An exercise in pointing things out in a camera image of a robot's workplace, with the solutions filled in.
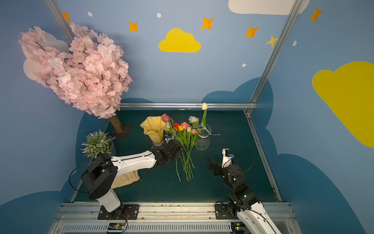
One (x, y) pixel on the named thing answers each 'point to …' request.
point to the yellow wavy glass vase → (154, 126)
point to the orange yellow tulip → (176, 129)
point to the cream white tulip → (204, 107)
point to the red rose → (176, 125)
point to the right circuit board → (238, 228)
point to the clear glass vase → (202, 141)
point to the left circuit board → (116, 226)
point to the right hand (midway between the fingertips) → (218, 155)
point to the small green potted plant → (97, 143)
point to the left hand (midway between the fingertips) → (179, 147)
